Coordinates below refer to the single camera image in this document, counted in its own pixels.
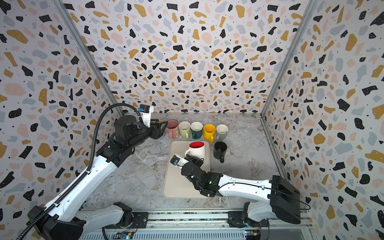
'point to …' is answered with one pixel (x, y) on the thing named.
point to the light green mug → (184, 127)
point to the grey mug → (221, 130)
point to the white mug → (197, 149)
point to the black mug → (219, 150)
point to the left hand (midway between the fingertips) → (162, 118)
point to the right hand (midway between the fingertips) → (186, 153)
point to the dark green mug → (196, 128)
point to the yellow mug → (209, 132)
